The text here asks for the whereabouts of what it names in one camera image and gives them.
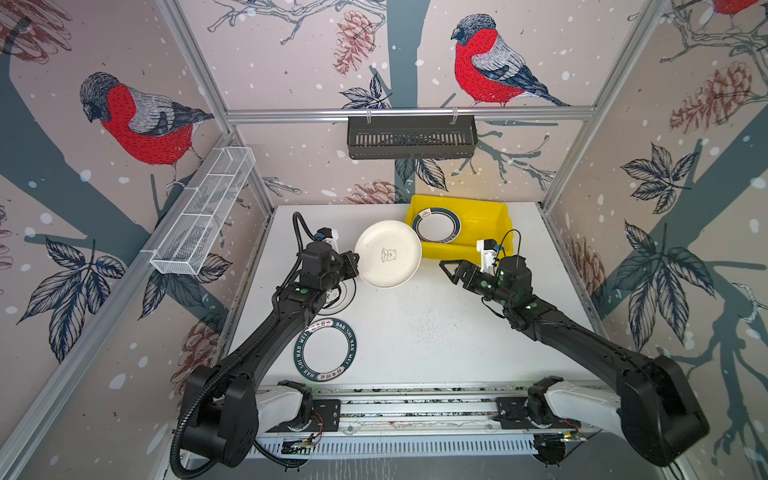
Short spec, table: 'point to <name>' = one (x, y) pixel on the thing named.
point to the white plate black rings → (339, 298)
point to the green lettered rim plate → (324, 349)
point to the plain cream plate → (390, 253)
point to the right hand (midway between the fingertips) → (445, 270)
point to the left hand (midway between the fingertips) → (359, 254)
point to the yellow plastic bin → (481, 219)
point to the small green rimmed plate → (436, 225)
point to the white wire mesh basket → (186, 246)
